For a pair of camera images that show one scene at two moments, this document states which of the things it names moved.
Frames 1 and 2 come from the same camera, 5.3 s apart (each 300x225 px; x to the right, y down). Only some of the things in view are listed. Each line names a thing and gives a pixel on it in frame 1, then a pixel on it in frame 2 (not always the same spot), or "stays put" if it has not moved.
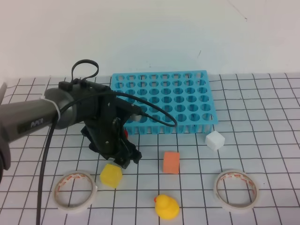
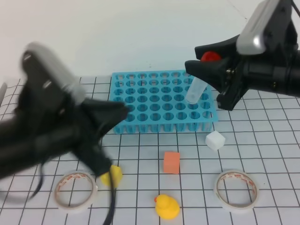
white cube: (215, 140) stays put
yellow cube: (111, 175) stays put
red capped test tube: (126, 134) -> (198, 86)
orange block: (171, 162) stays put
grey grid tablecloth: (245, 171) stays put
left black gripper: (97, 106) -> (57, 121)
